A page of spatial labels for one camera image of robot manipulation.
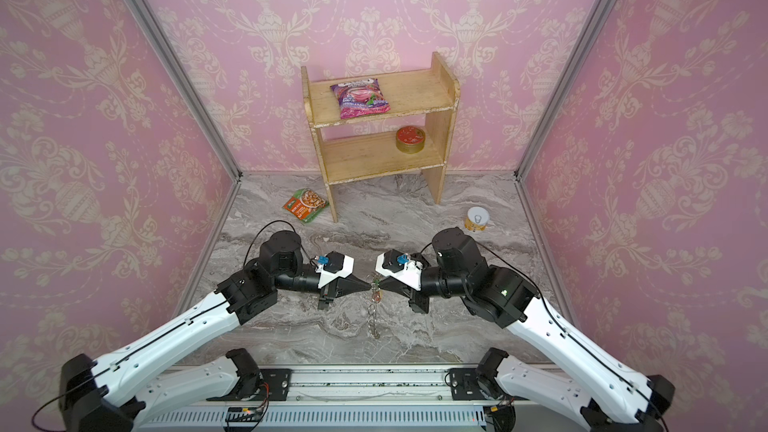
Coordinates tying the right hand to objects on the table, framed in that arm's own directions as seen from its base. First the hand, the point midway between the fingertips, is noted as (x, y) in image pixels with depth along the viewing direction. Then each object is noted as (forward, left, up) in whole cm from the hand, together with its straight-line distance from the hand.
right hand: (385, 281), depth 62 cm
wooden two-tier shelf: (+64, -1, -7) cm, 64 cm away
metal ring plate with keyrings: (-1, +4, -27) cm, 27 cm away
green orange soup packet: (+43, +29, -26) cm, 58 cm away
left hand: (-1, +4, -2) cm, 4 cm away
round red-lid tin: (+50, -9, -3) cm, 51 cm away
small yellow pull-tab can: (+32, -31, -23) cm, 50 cm away
